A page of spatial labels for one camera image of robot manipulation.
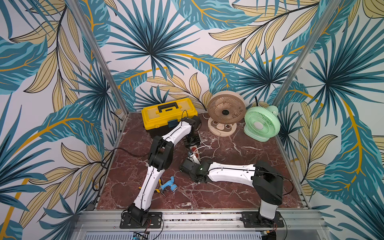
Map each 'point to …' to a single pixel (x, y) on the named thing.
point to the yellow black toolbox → (157, 120)
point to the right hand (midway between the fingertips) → (195, 166)
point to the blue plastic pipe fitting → (170, 183)
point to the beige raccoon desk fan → (225, 108)
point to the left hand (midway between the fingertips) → (195, 147)
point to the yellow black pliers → (160, 189)
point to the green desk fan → (261, 123)
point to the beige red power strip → (195, 152)
